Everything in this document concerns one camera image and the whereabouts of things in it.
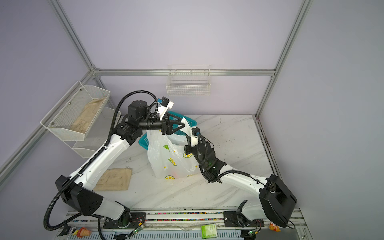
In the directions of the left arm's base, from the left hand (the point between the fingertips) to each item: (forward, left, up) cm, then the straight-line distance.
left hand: (181, 122), depth 66 cm
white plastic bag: (-5, +9, -25) cm, 27 cm away
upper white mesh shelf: (+10, +59, -7) cm, 60 cm away
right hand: (+2, -1, -10) cm, 10 cm away
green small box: (-37, -13, -35) cm, 53 cm away
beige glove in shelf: (+6, +52, -7) cm, 53 cm away
